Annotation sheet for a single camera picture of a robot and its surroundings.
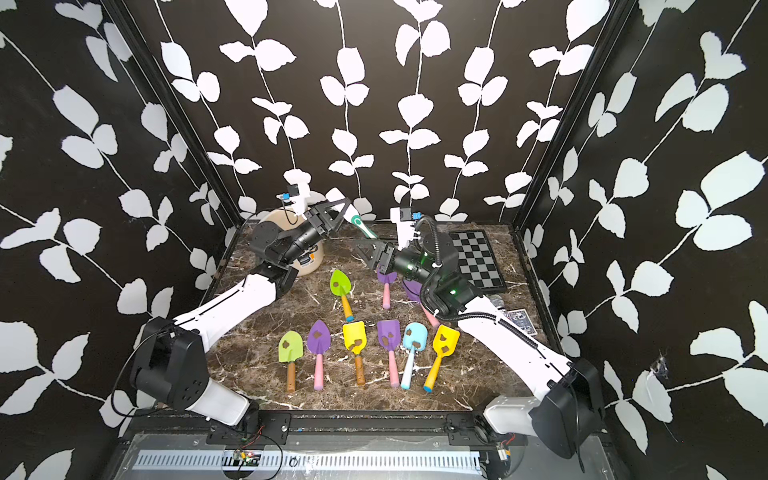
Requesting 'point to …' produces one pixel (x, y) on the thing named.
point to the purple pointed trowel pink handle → (386, 280)
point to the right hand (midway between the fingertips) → (356, 242)
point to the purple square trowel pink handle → (414, 292)
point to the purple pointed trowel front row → (319, 342)
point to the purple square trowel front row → (389, 334)
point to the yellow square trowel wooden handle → (355, 339)
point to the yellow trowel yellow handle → (445, 344)
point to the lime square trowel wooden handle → (290, 349)
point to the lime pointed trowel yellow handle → (340, 285)
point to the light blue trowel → (415, 337)
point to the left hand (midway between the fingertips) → (351, 202)
